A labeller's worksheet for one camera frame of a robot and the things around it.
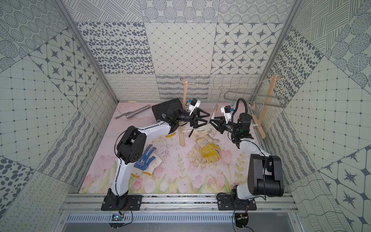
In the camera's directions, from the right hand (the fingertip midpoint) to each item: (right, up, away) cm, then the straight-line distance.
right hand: (210, 121), depth 82 cm
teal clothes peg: (+15, +11, +7) cm, 20 cm away
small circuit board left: (-49, -48, -11) cm, 70 cm away
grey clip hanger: (+11, +14, +6) cm, 19 cm away
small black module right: (+15, -50, -10) cm, 53 cm away
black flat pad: (-35, +8, +30) cm, 47 cm away
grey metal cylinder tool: (-58, +4, +26) cm, 63 cm away
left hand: (+1, -1, -8) cm, 8 cm away
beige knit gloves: (-3, -12, +14) cm, 19 cm away
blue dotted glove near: (-37, -25, +4) cm, 45 cm away
